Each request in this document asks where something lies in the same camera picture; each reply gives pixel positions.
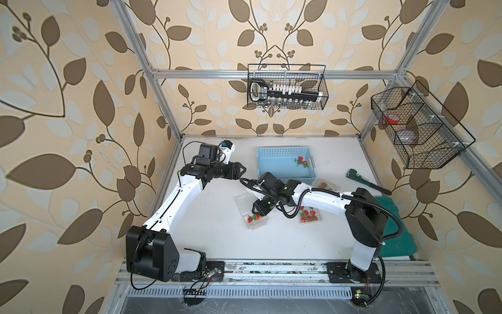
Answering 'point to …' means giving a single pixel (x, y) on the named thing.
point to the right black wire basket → (424, 134)
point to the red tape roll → (393, 119)
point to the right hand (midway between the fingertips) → (255, 208)
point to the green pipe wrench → (353, 174)
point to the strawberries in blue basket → (299, 161)
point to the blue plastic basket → (287, 163)
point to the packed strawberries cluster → (323, 185)
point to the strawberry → (254, 218)
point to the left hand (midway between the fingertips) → (235, 165)
